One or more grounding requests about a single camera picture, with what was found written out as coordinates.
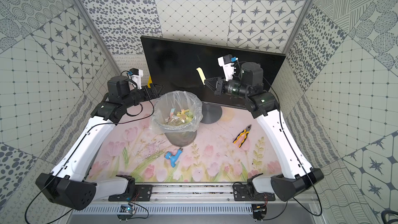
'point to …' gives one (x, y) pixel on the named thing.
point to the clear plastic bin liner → (166, 101)
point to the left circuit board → (126, 211)
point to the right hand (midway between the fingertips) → (204, 84)
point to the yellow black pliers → (245, 132)
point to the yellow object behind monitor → (149, 81)
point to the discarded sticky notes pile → (179, 118)
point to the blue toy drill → (173, 158)
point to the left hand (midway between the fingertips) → (155, 83)
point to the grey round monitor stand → (211, 113)
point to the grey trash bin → (181, 139)
